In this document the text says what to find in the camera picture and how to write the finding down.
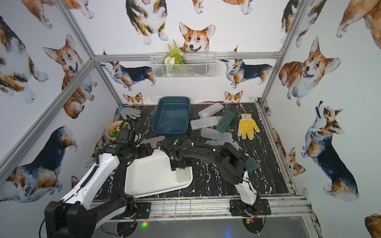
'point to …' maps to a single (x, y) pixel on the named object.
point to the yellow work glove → (246, 126)
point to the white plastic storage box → (153, 175)
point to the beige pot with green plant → (113, 128)
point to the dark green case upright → (224, 121)
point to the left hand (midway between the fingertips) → (148, 149)
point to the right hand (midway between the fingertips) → (177, 168)
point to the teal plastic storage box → (171, 116)
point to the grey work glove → (127, 111)
